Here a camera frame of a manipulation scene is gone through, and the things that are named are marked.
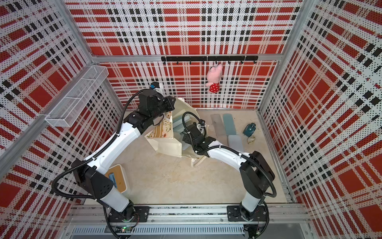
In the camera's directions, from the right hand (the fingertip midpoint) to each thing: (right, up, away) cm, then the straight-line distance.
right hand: (191, 134), depth 87 cm
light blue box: (+30, -6, +15) cm, 34 cm away
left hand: (-6, +20, -12) cm, 24 cm away
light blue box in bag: (-9, +6, +6) cm, 12 cm away
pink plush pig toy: (+14, +38, +4) cm, 40 cm away
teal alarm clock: (+39, +3, +11) cm, 40 cm away
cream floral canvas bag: (-12, +1, -10) cm, 16 cm away
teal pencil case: (+27, +5, +24) cm, 37 cm away
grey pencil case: (+20, +2, +23) cm, 30 cm away
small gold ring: (+40, -4, +14) cm, 43 cm away
